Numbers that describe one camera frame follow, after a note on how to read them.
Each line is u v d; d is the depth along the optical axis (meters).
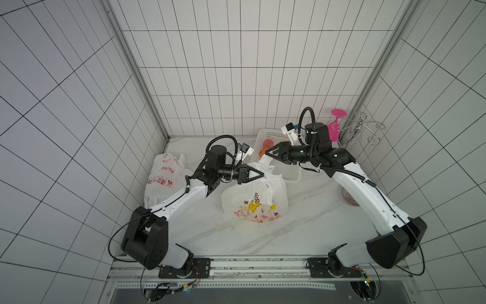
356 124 0.86
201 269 0.72
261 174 0.70
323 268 0.73
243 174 0.64
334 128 0.87
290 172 0.89
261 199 0.72
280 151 0.63
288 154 0.60
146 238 0.42
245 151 0.67
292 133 0.66
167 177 0.91
